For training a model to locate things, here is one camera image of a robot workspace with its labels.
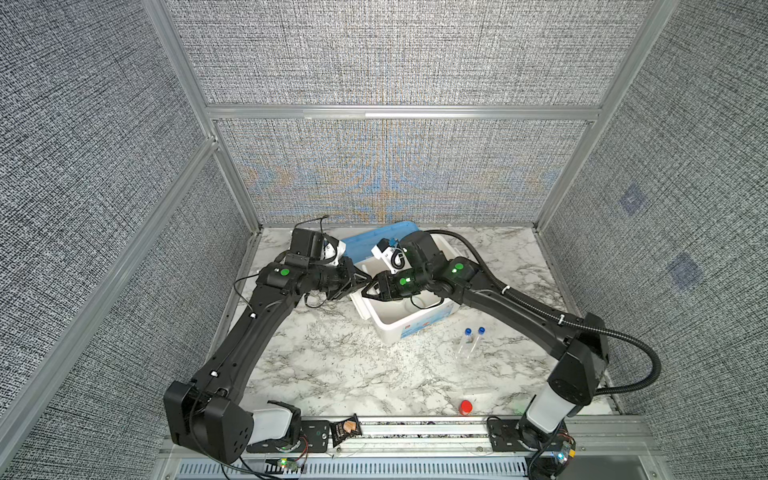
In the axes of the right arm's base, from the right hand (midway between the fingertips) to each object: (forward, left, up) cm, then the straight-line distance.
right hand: (364, 291), depth 72 cm
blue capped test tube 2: (-6, -29, -10) cm, 32 cm away
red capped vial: (-20, -25, -23) cm, 40 cm away
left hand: (+2, -2, +2) cm, 3 cm away
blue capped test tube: (-6, -26, -16) cm, 31 cm away
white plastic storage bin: (-3, -8, -8) cm, 12 cm away
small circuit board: (-25, +5, -23) cm, 34 cm away
